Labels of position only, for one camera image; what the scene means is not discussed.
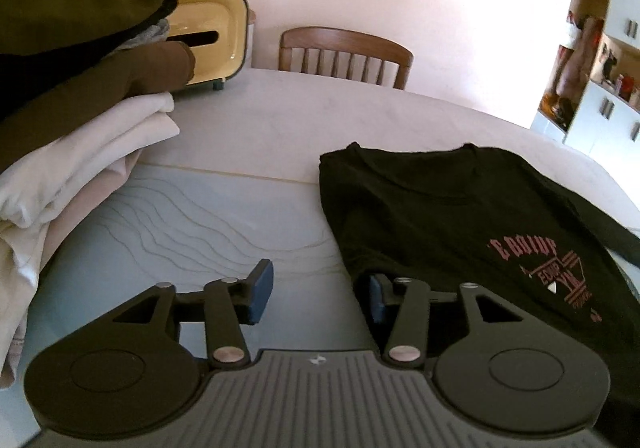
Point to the yellow tissue box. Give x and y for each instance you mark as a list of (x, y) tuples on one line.
[(215, 17)]

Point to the brown folded garment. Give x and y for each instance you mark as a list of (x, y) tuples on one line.
[(100, 92)]

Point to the wooden chair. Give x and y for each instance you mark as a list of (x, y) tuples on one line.
[(345, 40)]

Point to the black folded garment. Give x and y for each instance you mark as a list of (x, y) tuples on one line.
[(50, 72)]

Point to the cream folded garment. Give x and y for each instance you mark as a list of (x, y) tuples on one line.
[(75, 162)]

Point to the grey folded garment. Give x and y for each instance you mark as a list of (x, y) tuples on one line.
[(147, 35)]

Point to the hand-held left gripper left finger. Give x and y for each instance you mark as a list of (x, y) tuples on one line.
[(262, 290)]

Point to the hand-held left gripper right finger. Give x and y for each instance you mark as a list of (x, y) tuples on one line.
[(376, 300)]

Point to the black printed t-shirt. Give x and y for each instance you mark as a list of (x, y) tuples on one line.
[(450, 228)]

